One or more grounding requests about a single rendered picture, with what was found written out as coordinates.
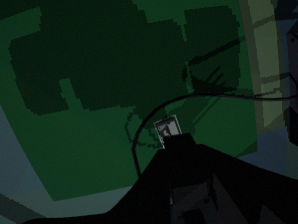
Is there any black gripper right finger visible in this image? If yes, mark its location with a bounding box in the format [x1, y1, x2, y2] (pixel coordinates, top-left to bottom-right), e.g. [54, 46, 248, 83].
[197, 144, 298, 224]

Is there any black computer fan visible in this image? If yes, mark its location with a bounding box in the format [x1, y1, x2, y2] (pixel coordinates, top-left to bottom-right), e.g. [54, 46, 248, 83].
[286, 31, 298, 147]

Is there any green circuit board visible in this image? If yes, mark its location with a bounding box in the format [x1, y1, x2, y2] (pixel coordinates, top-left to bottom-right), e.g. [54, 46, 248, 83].
[0, 0, 258, 201]

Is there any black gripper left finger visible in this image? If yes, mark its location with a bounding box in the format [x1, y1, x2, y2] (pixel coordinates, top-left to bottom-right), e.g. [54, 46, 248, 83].
[23, 149, 172, 224]

